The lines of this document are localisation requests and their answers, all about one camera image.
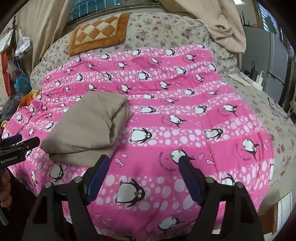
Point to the white plastic bag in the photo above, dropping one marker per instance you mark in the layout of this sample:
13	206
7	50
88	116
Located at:
24	45

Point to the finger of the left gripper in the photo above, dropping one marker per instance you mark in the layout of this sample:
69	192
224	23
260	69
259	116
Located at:
31	143
11	140

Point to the blue plastic bag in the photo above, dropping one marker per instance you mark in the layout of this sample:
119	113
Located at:
22	82

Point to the white power strip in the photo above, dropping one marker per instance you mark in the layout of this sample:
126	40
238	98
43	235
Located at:
257	83

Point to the beige curtain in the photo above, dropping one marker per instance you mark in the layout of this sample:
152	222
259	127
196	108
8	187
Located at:
43	23
220	18

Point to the beige left curtain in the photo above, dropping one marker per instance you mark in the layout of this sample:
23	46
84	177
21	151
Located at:
43	23

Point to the beige jacket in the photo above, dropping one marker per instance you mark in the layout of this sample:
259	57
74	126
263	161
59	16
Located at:
90	128

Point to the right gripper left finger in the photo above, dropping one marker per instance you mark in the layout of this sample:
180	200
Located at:
60	211

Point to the pink penguin blanket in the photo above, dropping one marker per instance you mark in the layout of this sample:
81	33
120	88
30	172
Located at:
181	107

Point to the grey cabinet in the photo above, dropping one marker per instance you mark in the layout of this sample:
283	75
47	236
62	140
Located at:
268	56

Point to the person's left hand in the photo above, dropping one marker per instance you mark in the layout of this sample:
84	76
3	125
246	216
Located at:
5	196

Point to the orange checkered pillow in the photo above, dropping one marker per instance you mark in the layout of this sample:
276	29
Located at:
100	33

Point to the orange cloth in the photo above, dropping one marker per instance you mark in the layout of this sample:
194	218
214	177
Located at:
25	101

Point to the floral bed sheet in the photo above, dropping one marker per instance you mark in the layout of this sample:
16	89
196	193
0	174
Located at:
163	30

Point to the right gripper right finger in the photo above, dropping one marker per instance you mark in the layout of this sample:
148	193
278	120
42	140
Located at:
240	220

